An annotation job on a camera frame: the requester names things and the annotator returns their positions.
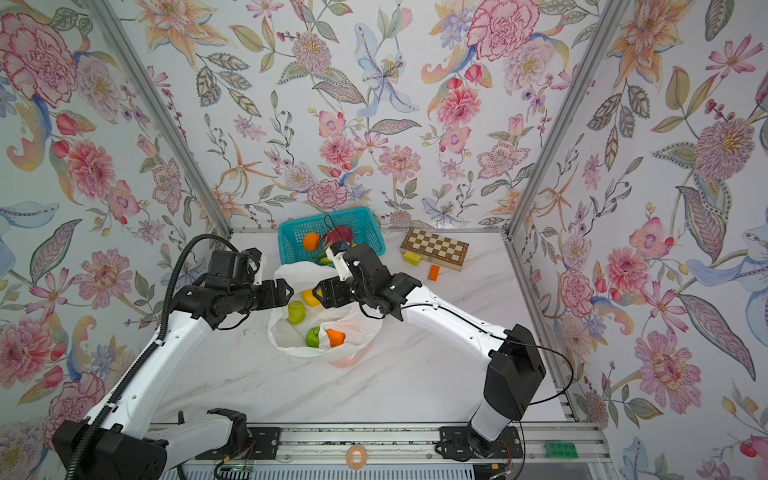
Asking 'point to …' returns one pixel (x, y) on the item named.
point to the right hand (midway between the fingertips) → (323, 286)
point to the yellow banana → (327, 260)
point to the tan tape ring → (356, 457)
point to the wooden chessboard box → (436, 249)
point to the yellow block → (411, 258)
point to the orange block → (433, 273)
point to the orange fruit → (311, 241)
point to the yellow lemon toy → (309, 297)
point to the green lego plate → (561, 450)
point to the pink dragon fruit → (339, 233)
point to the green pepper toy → (296, 312)
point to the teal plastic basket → (361, 221)
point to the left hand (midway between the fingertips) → (285, 293)
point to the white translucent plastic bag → (303, 327)
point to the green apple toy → (312, 337)
